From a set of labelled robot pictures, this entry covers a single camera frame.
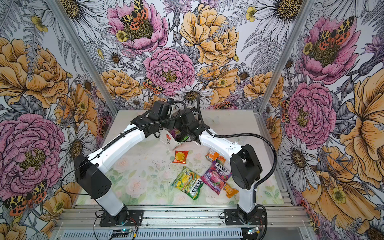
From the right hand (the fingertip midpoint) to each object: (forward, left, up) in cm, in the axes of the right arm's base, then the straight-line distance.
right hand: (174, 125), depth 86 cm
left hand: (-1, +2, +4) cm, 4 cm away
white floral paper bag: (-7, +4, -1) cm, 8 cm away
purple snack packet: (+3, 0, -11) cm, 12 cm away
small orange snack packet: (-30, -29, -20) cm, 47 cm away
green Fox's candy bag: (-25, -8, -18) cm, 32 cm away
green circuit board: (-47, +24, -22) cm, 57 cm away
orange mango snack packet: (-9, -22, -18) cm, 30 cm away
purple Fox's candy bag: (-23, -23, -18) cm, 37 cm away
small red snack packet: (-9, -3, -19) cm, 22 cm away
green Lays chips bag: (-7, -6, -3) cm, 10 cm away
